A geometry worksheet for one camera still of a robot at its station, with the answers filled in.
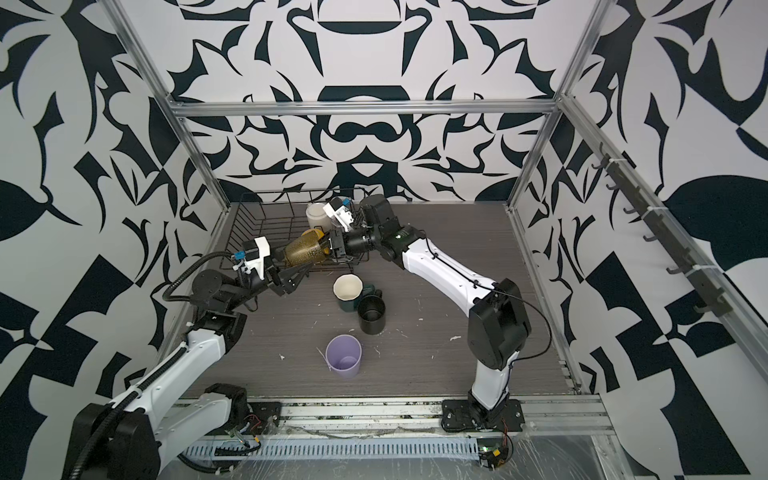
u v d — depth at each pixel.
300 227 1.12
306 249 0.66
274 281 0.63
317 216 1.02
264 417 0.74
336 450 0.65
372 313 0.89
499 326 0.46
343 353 0.81
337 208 0.70
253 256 0.58
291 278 0.64
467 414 0.67
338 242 0.65
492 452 0.71
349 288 0.90
